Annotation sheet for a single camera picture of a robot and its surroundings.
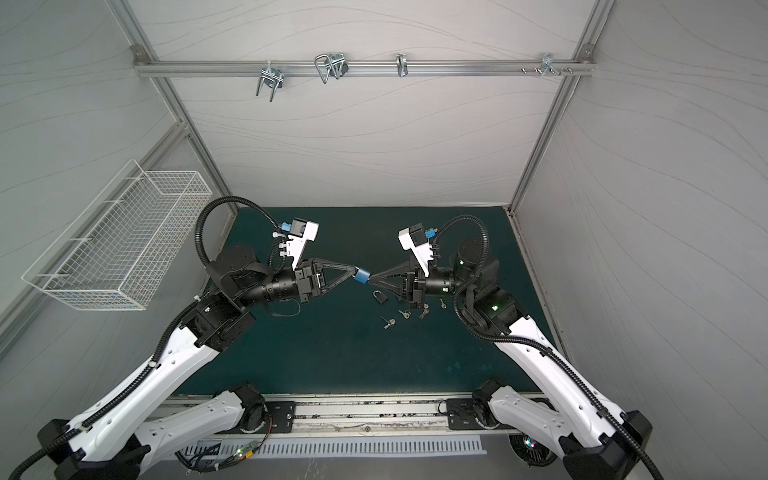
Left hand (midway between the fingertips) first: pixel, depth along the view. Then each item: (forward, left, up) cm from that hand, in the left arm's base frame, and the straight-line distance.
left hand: (356, 269), depth 54 cm
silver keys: (+7, -6, -40) cm, 41 cm away
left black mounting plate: (-19, +21, -40) cm, 49 cm away
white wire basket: (+8, +57, -9) cm, 58 cm away
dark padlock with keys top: (+16, -2, -40) cm, 44 cm away
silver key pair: (+11, -17, -40) cm, 45 cm away
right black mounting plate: (-17, -25, -40) cm, 50 cm away
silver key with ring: (+10, -10, -40) cm, 42 cm away
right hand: (+1, -4, -2) cm, 5 cm away
